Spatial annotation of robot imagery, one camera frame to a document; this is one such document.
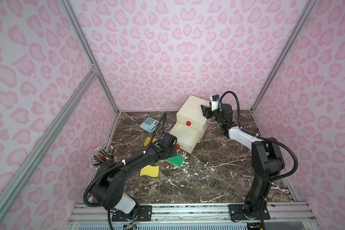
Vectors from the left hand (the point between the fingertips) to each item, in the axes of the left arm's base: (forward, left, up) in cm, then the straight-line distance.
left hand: (175, 150), depth 88 cm
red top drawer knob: (+13, -8, +11) cm, 19 cm away
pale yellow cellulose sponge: (-10, +15, -6) cm, 19 cm away
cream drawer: (+9, -8, +1) cm, 12 cm away
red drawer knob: (+2, -2, +2) cm, 3 cm away
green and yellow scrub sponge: (-4, -1, -7) cm, 8 cm away
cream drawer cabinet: (+12, -10, +9) cm, 18 cm away
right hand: (+25, -21, +15) cm, 36 cm away
